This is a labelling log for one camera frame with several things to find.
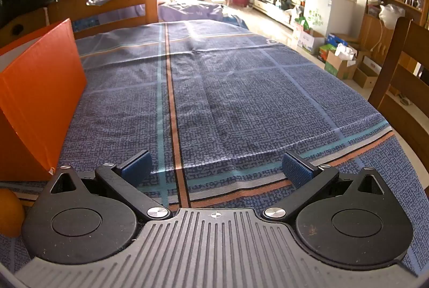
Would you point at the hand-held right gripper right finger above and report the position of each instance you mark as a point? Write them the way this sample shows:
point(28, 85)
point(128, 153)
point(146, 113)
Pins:
point(296, 171)

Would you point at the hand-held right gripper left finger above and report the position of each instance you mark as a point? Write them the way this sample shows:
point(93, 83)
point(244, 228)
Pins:
point(137, 168)

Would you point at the orange cardboard box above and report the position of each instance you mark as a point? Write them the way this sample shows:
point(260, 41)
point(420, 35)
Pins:
point(40, 90)

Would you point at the cardboard box with white paper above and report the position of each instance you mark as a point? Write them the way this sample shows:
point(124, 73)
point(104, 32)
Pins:
point(335, 68)

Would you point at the brown cardboard box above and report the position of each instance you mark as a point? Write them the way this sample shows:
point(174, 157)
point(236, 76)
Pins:
point(365, 77)

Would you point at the white and green box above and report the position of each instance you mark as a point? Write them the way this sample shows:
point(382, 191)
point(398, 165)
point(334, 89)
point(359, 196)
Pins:
point(310, 40)

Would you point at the orange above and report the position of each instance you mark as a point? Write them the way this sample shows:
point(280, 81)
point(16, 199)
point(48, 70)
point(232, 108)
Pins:
point(10, 212)

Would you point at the wooden bookshelf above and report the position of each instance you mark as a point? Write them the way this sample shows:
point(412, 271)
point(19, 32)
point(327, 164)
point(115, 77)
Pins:
point(367, 36)

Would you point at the white fridge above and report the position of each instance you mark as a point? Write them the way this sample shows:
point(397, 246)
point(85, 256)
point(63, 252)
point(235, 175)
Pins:
point(331, 13)

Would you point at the purple bedspread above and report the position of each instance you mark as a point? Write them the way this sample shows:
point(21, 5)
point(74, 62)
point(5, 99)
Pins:
point(194, 11)

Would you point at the white plastic bag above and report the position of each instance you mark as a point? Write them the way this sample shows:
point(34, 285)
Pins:
point(390, 15)

